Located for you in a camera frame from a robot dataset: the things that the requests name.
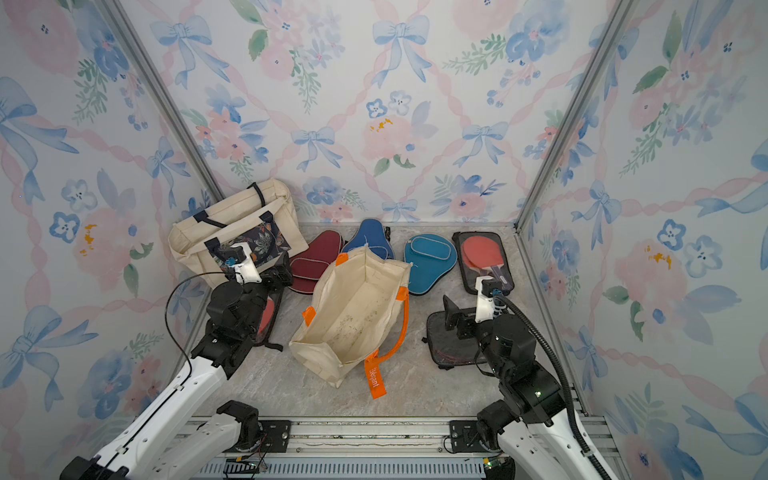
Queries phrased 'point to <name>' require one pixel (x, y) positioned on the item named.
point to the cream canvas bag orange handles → (355, 312)
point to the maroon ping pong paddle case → (307, 267)
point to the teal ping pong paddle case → (431, 256)
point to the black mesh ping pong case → (446, 348)
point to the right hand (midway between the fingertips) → (463, 278)
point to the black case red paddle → (482, 254)
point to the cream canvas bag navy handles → (263, 216)
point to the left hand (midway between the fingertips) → (270, 253)
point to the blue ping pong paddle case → (371, 232)
